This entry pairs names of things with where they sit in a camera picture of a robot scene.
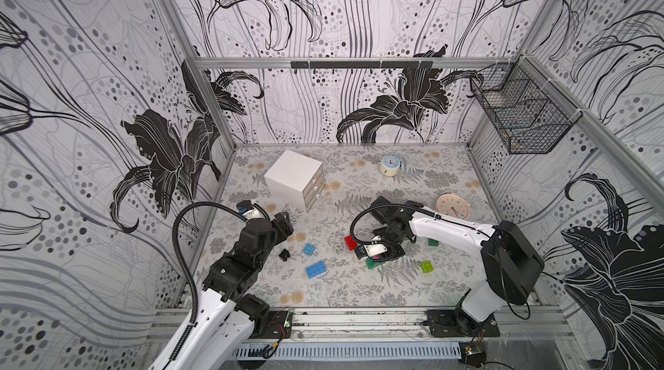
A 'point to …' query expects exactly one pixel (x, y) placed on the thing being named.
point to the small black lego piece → (284, 254)
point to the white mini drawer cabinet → (296, 180)
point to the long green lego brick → (370, 264)
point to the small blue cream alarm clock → (391, 165)
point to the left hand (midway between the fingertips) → (284, 224)
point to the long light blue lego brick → (316, 270)
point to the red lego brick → (350, 243)
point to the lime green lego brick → (426, 266)
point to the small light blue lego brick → (309, 249)
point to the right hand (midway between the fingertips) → (380, 247)
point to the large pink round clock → (454, 205)
